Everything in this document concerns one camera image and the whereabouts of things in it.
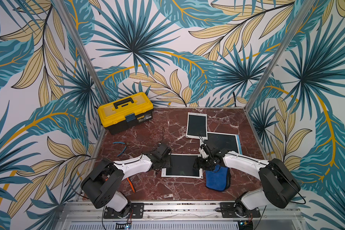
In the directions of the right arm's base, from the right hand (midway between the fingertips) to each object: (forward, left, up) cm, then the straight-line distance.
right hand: (197, 166), depth 88 cm
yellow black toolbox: (+29, +50, +16) cm, 60 cm away
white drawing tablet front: (+31, -4, 0) cm, 31 cm away
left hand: (+1, +18, 0) cm, 18 cm away
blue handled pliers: (+18, +50, 0) cm, 53 cm away
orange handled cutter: (-9, +39, 0) cm, 40 cm away
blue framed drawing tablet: (+17, -27, -2) cm, 32 cm away
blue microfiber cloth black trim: (-8, -12, -1) cm, 14 cm away
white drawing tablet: (+1, +9, -1) cm, 9 cm away
